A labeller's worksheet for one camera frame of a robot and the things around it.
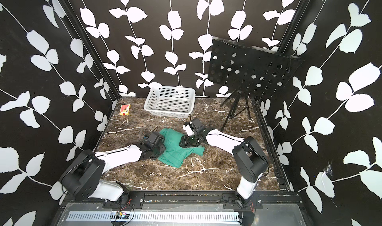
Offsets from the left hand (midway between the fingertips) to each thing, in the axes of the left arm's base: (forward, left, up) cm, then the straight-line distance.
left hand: (166, 146), depth 91 cm
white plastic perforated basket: (+40, -5, -2) cm, 40 cm away
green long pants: (-5, -5, 0) cm, 7 cm away
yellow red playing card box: (+32, +34, -1) cm, 47 cm away
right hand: (-1, -10, +6) cm, 12 cm away
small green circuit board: (-34, +19, -2) cm, 39 cm away
